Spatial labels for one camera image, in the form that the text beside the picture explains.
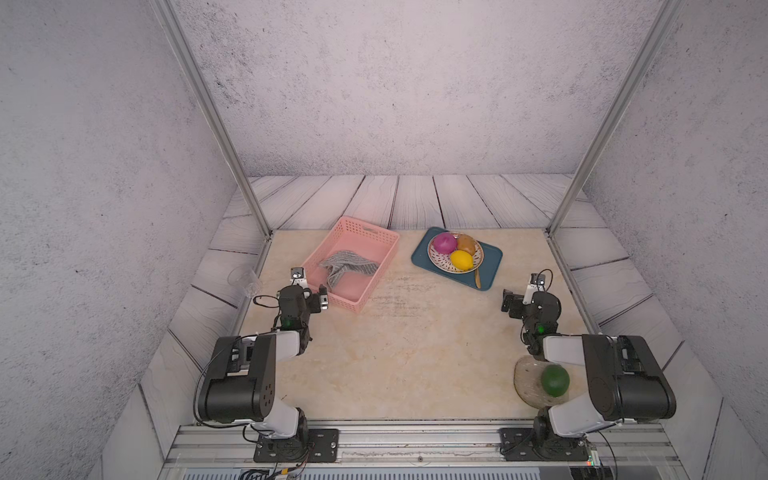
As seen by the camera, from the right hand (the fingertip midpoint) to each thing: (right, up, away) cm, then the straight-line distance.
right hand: (525, 290), depth 93 cm
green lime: (+2, -22, -13) cm, 26 cm away
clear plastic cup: (-90, +2, +9) cm, 90 cm away
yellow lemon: (-16, +9, +15) cm, 24 cm away
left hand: (-67, +2, +1) cm, 67 cm away
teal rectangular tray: (-31, +10, +19) cm, 37 cm away
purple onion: (-22, +15, +15) cm, 31 cm away
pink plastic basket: (-52, +17, +24) cm, 59 cm away
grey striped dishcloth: (-57, +9, +13) cm, 59 cm away
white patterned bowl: (-22, +9, +18) cm, 30 cm away
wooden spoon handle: (-11, +3, +13) cm, 17 cm away
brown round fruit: (-14, +16, +18) cm, 28 cm away
